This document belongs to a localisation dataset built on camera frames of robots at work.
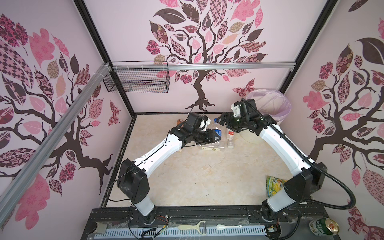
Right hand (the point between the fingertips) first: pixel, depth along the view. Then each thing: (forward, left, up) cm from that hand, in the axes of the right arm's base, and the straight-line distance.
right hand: (221, 120), depth 78 cm
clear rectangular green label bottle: (-4, +2, -20) cm, 20 cm away
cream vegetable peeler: (-45, +15, -27) cm, 54 cm away
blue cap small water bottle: (-4, +3, -1) cm, 5 cm away
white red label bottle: (+6, -10, -26) cm, 29 cm away
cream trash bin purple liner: (+22, -39, -7) cm, 45 cm away
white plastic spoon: (-45, +1, -28) cm, 53 cm away
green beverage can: (-46, -41, -18) cm, 64 cm away
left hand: (-10, +3, -5) cm, 12 cm away
